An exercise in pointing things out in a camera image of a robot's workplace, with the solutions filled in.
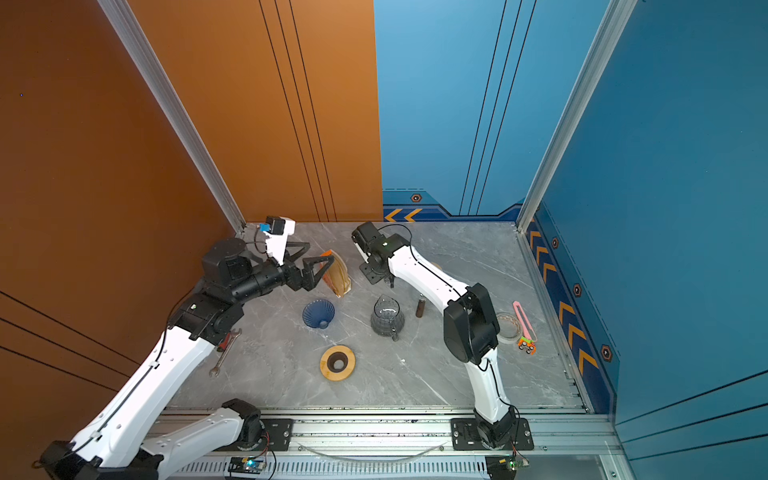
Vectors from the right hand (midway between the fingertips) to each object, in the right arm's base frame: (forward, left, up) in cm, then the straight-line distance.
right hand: (376, 268), depth 91 cm
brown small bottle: (-10, -13, -8) cm, 18 cm away
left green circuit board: (-48, +30, -14) cm, 58 cm away
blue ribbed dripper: (-8, +20, -13) cm, 25 cm away
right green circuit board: (-48, -33, -13) cm, 60 cm away
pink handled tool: (-17, -46, -13) cm, 51 cm away
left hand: (-12, +10, +23) cm, 28 cm away
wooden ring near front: (-23, +12, -11) cm, 28 cm away
